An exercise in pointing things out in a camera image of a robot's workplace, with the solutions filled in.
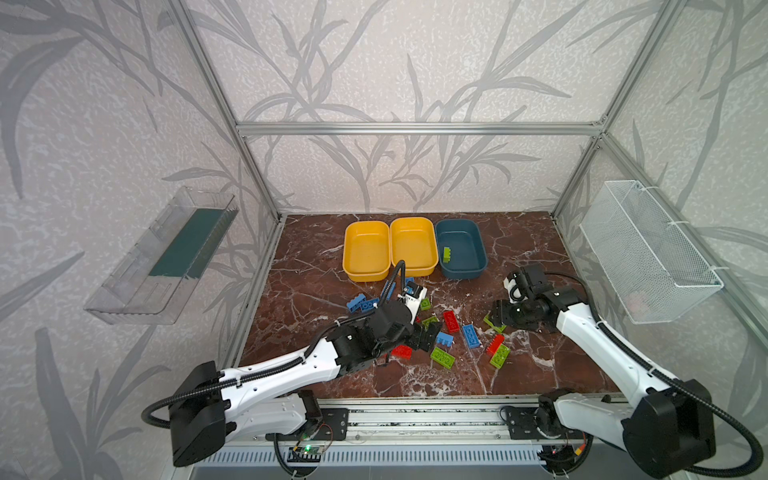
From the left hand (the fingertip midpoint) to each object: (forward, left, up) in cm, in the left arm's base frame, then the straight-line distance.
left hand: (431, 311), depth 75 cm
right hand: (+5, -20, -8) cm, 22 cm away
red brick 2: (-3, -19, -15) cm, 25 cm away
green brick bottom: (+4, 0, -17) cm, 17 cm away
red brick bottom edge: (-5, +7, -16) cm, 18 cm away
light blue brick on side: (-1, -5, -16) cm, 17 cm away
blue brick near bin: (+19, +5, -16) cm, 26 cm away
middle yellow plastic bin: (+37, +3, -18) cm, 41 cm away
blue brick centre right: (0, -13, -16) cm, 21 cm away
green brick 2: (+2, -22, -16) cm, 27 cm away
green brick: (-6, -20, -17) cm, 27 cm away
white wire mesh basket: (+1, -46, +17) cm, 49 cm away
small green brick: (+29, -8, -15) cm, 34 cm away
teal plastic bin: (+32, -14, -16) cm, 38 cm away
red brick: (+5, -8, -17) cm, 20 cm away
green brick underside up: (-6, -5, -18) cm, 20 cm away
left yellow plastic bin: (+33, +21, -20) cm, 44 cm away
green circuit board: (-29, +31, -20) cm, 47 cm away
